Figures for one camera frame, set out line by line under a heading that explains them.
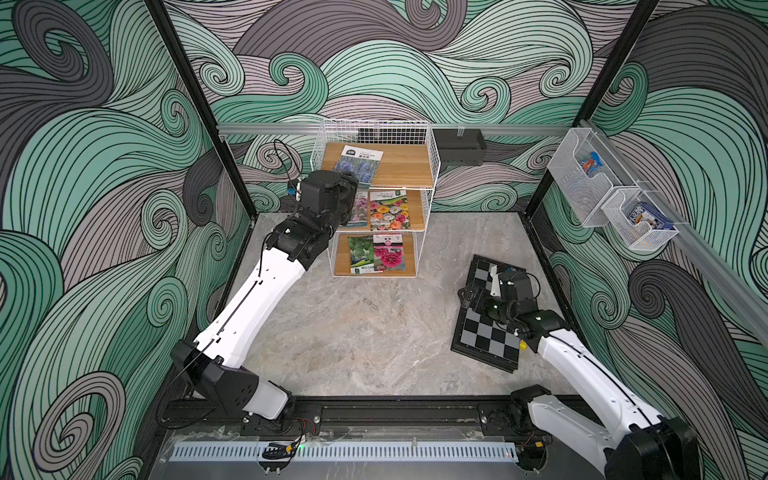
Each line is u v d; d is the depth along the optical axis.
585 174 0.80
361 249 1.07
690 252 0.59
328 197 0.50
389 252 1.07
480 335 0.84
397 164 0.77
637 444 0.38
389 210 0.88
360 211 0.87
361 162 0.77
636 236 0.67
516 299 0.61
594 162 0.83
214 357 0.39
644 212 0.66
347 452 0.70
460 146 0.94
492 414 0.72
